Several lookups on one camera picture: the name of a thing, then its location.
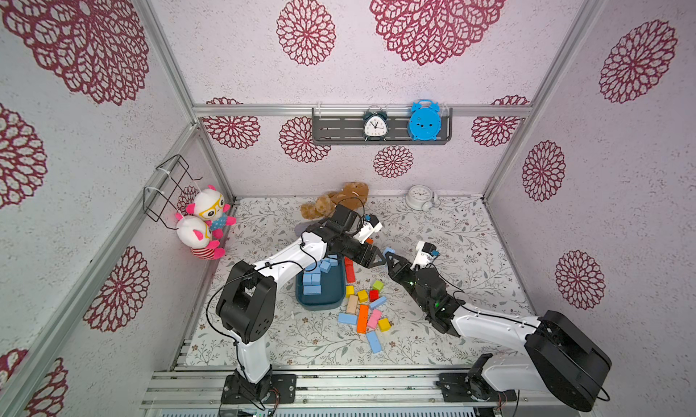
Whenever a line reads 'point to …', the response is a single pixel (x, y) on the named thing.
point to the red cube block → (373, 295)
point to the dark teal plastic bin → (333, 289)
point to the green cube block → (378, 286)
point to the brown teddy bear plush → (352, 195)
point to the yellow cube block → (349, 291)
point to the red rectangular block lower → (350, 270)
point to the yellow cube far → (384, 325)
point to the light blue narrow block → (378, 302)
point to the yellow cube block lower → (362, 295)
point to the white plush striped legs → (193, 233)
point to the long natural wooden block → (352, 305)
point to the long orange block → (362, 318)
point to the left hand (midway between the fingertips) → (377, 259)
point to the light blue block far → (374, 342)
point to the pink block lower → (373, 318)
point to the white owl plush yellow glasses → (209, 206)
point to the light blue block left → (347, 318)
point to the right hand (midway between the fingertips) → (384, 253)
